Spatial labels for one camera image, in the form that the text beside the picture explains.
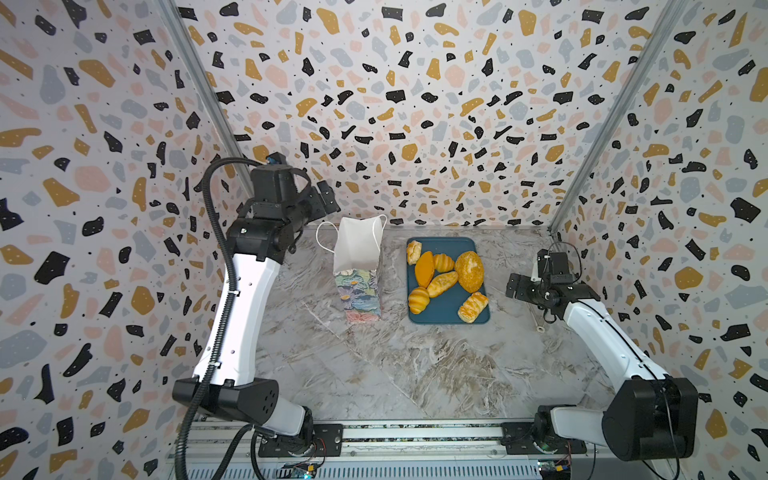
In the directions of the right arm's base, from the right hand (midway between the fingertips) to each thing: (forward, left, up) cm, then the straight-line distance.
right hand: (521, 281), depth 86 cm
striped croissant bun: (0, +29, -11) cm, 31 cm away
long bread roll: (+8, +21, -12) cm, 25 cm away
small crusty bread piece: (+19, +31, -10) cm, 37 cm away
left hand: (+4, +53, +29) cm, 61 cm away
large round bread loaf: (+12, +11, -12) cm, 20 cm away
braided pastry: (-1, +12, -12) cm, 17 cm away
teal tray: (-1, +21, -15) cm, 26 cm away
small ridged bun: (+16, +20, -13) cm, 29 cm away
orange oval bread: (+13, +26, -12) cm, 32 cm away
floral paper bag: (+15, +50, -3) cm, 52 cm away
